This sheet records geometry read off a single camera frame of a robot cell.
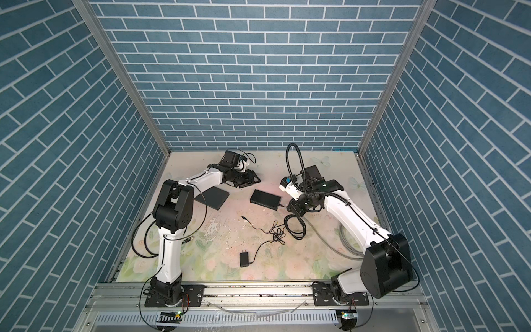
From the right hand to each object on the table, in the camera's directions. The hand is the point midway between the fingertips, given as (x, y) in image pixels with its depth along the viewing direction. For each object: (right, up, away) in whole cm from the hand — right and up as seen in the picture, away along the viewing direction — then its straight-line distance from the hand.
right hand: (289, 205), depth 82 cm
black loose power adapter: (-18, -21, -2) cm, 28 cm away
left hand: (-14, +9, +18) cm, 24 cm away
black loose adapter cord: (-5, -13, +7) cm, 16 cm away
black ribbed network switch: (-10, -1, +18) cm, 20 cm away
